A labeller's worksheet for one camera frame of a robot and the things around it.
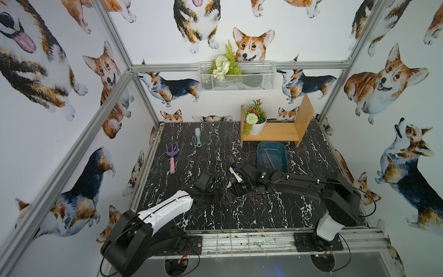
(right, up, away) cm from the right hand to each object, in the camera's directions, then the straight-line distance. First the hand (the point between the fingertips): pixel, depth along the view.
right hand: (235, 183), depth 84 cm
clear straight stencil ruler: (+19, +7, +16) cm, 26 cm away
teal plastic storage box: (+22, +11, +19) cm, 32 cm away
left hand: (-8, -6, +2) cm, 10 cm away
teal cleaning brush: (-25, +25, +32) cm, 48 cm away
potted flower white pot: (+11, +32, +8) cm, 35 cm away
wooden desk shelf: (+29, +25, +23) cm, 45 cm away
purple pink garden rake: (-39, +12, +22) cm, 46 cm away
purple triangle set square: (-4, -10, +4) cm, 11 cm away
